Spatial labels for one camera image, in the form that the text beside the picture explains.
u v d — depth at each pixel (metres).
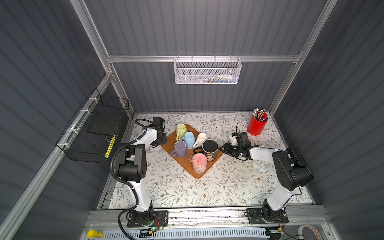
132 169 0.51
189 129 1.11
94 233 0.63
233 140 0.89
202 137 0.94
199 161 0.82
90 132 0.73
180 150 0.91
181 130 0.99
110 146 0.68
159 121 0.81
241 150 0.76
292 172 0.49
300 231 0.69
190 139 0.93
